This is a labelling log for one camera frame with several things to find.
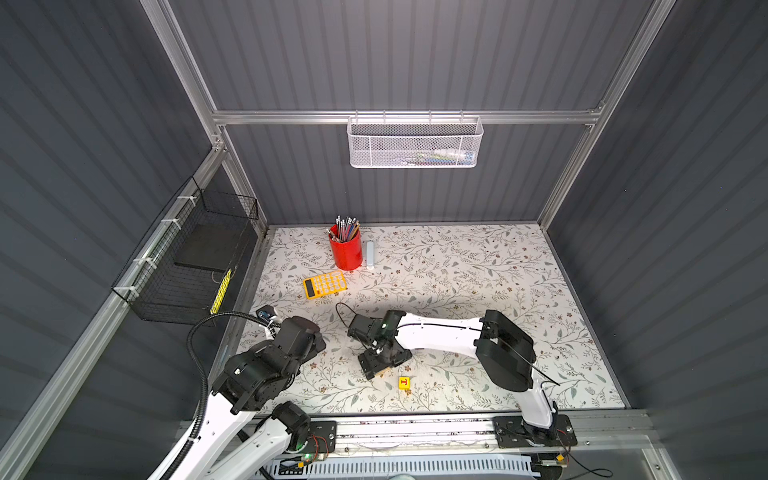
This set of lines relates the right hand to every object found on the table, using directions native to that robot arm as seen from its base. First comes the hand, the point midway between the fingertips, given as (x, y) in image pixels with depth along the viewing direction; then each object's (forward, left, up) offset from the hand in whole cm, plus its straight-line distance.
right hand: (381, 370), depth 84 cm
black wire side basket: (+15, +47, +29) cm, 57 cm away
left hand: (+1, +18, +19) cm, 26 cm away
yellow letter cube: (-4, -7, +1) cm, 8 cm away
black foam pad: (+22, +43, +30) cm, 57 cm away
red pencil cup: (+36, +12, +7) cm, 39 cm away
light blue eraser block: (+41, +5, +3) cm, 41 cm away
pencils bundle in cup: (+43, +14, +13) cm, 47 cm away
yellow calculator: (+28, +20, +1) cm, 35 cm away
